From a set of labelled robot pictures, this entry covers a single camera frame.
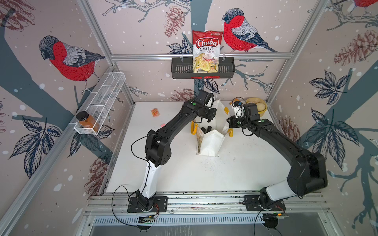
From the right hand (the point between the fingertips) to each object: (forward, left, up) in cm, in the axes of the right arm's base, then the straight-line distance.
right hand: (226, 118), depth 87 cm
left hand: (+3, +6, +3) cm, 8 cm away
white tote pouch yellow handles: (-13, +10, 0) cm, 16 cm away
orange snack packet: (+18, +52, -16) cm, 57 cm away
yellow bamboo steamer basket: (+24, -32, -13) cm, 42 cm away
